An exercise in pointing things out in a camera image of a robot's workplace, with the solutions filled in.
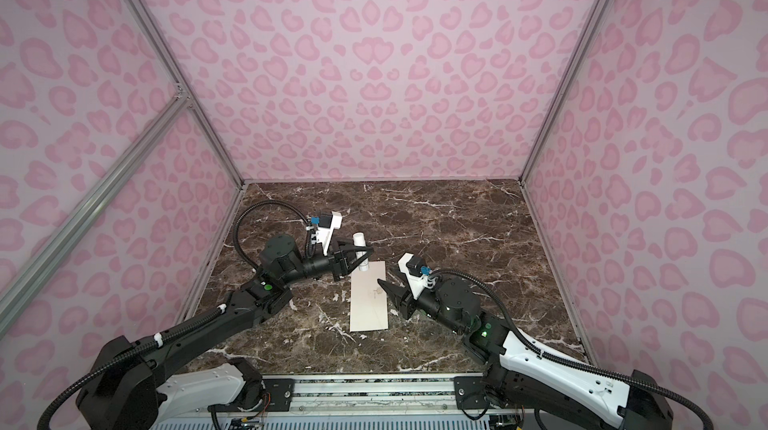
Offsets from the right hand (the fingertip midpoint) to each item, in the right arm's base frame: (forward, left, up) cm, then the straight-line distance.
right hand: (385, 275), depth 67 cm
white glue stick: (+5, +6, +6) cm, 10 cm away
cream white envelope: (+4, +6, -24) cm, 25 cm away
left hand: (+5, +3, +4) cm, 7 cm away
